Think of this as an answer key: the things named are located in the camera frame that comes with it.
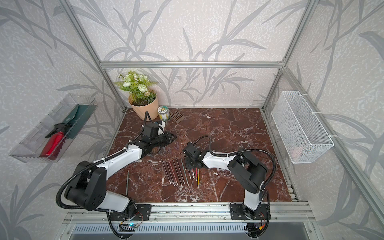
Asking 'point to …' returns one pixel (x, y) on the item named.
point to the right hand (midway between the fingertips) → (188, 161)
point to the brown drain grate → (177, 116)
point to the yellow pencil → (198, 178)
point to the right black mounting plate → (238, 212)
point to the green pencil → (127, 182)
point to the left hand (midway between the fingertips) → (177, 136)
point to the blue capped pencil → (179, 168)
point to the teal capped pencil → (182, 166)
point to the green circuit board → (132, 225)
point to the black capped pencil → (175, 167)
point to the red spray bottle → (55, 140)
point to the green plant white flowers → (138, 86)
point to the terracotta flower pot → (152, 108)
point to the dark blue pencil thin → (166, 172)
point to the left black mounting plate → (140, 212)
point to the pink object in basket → (296, 152)
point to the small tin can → (163, 113)
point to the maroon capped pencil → (196, 174)
